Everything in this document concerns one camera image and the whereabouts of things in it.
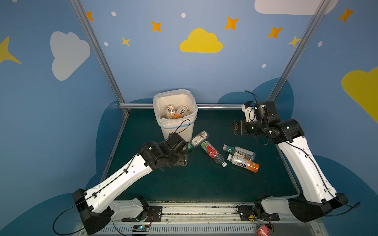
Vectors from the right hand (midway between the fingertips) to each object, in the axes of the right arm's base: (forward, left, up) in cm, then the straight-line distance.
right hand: (240, 125), depth 70 cm
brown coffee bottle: (+19, +38, -11) cm, 44 cm away
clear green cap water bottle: (+4, -4, -30) cm, 31 cm away
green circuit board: (-42, +46, -33) cm, 71 cm away
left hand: (-15, +26, -10) cm, 32 cm away
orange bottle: (+17, +32, -11) cm, 37 cm away
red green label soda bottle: (0, +10, -29) cm, 30 cm away
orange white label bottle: (-5, -8, -29) cm, 31 cm away
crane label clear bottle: (+9, +21, -28) cm, 36 cm away
